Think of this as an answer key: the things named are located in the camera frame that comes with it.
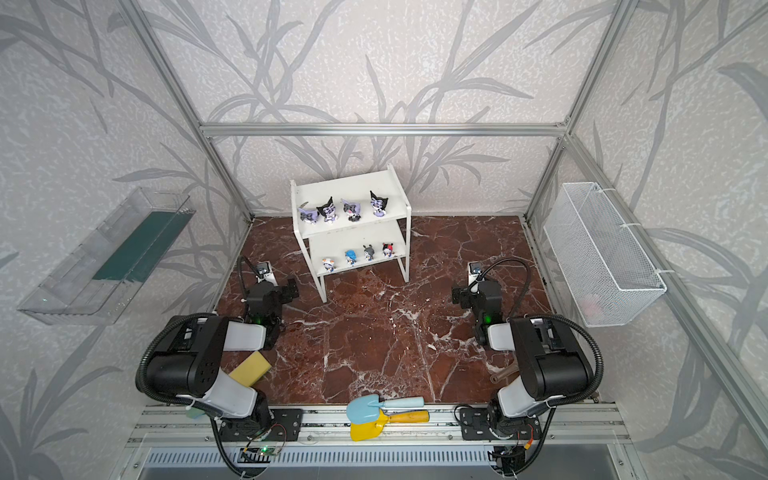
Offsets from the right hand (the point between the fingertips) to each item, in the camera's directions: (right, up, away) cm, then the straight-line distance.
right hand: (471, 270), depth 95 cm
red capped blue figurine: (-27, +7, -9) cm, 29 cm away
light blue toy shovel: (-31, -33, -20) cm, 50 cm away
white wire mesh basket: (+20, +2, -35) cm, 40 cm away
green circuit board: (-54, -41, -25) cm, 72 cm away
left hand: (-61, +1, -2) cm, 61 cm away
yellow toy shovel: (-30, -37, -23) cm, 53 cm away
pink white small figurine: (-43, +3, -13) cm, 45 cm away
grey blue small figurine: (-32, +6, -10) cm, 34 cm away
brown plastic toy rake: (+6, -27, -14) cm, 32 cm away
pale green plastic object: (-75, -34, -20) cm, 85 cm away
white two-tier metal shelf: (-27, +16, -20) cm, 37 cm away
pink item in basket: (+25, -7, -22) cm, 34 cm away
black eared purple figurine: (-45, +16, -24) cm, 54 cm away
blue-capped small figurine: (-37, +5, -11) cm, 39 cm away
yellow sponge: (-65, -27, -12) cm, 71 cm away
